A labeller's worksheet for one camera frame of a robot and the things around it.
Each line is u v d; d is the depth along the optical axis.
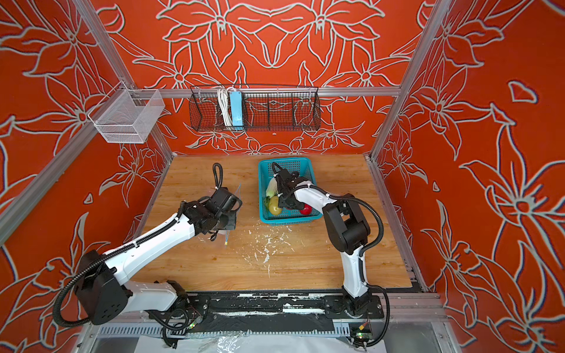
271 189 1.00
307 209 0.92
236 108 0.90
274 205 0.93
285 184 0.77
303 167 1.06
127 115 0.92
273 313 0.73
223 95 0.87
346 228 0.52
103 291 0.38
